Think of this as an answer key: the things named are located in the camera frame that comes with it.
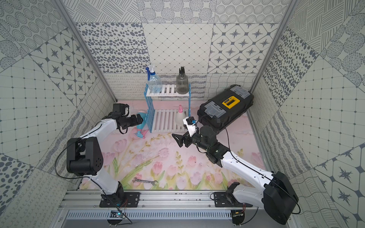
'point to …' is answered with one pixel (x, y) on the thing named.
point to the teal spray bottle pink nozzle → (141, 133)
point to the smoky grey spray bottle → (182, 81)
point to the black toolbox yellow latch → (225, 108)
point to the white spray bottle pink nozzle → (179, 117)
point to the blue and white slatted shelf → (164, 120)
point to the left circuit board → (117, 214)
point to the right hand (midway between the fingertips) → (179, 131)
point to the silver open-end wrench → (135, 180)
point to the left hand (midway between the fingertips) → (134, 119)
